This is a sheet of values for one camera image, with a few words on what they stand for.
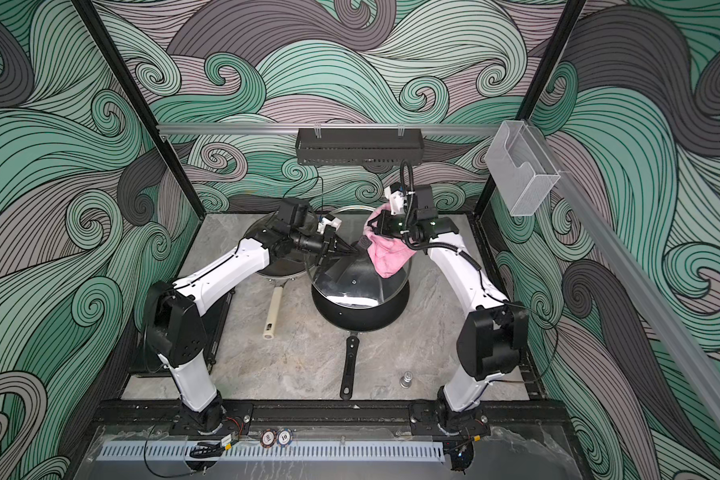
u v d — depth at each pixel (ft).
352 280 2.50
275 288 2.91
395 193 2.44
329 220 2.55
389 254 2.56
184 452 2.28
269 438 2.33
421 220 2.08
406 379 2.45
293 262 2.26
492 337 1.45
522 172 2.56
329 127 3.07
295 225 2.20
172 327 1.52
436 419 2.36
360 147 3.21
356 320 2.80
